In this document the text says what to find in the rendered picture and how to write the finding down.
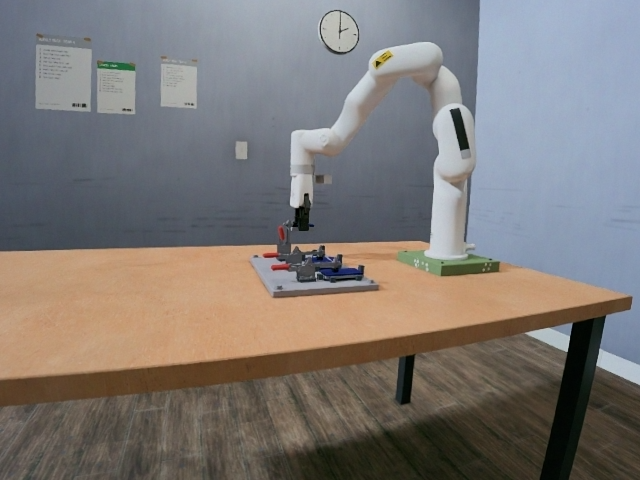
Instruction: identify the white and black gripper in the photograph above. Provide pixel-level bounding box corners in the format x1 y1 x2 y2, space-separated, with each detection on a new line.
290 174 315 231

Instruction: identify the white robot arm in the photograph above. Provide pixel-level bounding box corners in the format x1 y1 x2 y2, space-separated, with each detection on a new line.
291 42 476 260

